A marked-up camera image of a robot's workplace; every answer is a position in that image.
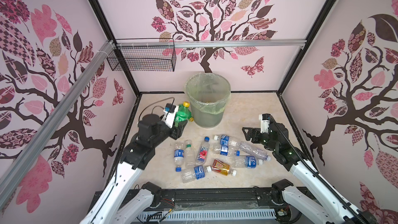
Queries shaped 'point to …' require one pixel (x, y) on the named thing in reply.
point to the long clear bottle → (254, 151)
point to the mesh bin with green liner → (208, 93)
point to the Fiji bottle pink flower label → (203, 151)
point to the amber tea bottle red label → (221, 168)
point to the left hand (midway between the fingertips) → (181, 120)
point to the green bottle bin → (183, 113)
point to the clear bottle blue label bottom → (199, 173)
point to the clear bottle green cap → (189, 154)
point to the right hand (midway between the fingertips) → (249, 127)
